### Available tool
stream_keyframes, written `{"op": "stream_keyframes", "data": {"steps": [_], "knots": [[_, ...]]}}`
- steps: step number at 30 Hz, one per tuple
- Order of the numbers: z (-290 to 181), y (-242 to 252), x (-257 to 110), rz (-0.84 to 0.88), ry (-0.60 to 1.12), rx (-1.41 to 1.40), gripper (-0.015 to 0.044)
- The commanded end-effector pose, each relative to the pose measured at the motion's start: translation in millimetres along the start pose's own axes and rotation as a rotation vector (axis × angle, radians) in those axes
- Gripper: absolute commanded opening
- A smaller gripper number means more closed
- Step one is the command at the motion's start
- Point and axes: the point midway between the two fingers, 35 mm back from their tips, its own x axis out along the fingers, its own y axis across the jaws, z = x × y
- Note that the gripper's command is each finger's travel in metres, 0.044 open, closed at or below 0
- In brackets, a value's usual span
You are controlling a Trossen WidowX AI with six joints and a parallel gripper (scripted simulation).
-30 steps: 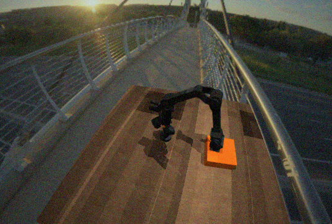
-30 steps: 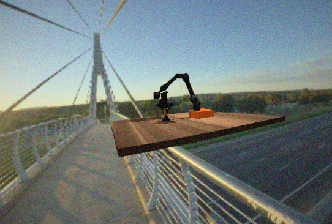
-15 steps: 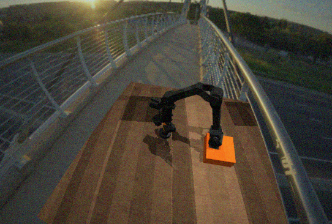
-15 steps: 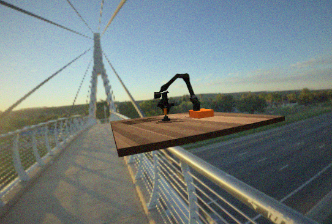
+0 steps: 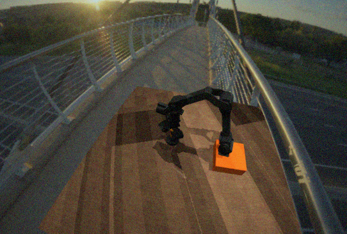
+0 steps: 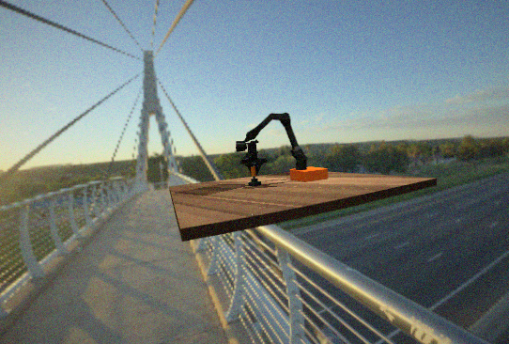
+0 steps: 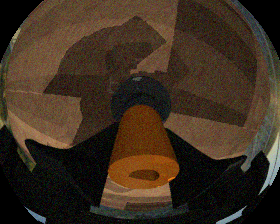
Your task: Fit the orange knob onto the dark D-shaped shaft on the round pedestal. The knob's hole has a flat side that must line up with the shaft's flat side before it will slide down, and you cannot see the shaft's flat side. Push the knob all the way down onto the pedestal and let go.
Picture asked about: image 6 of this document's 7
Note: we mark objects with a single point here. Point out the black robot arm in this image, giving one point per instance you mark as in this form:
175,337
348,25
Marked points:
285,119

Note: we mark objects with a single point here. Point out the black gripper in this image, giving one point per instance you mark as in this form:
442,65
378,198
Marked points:
258,162

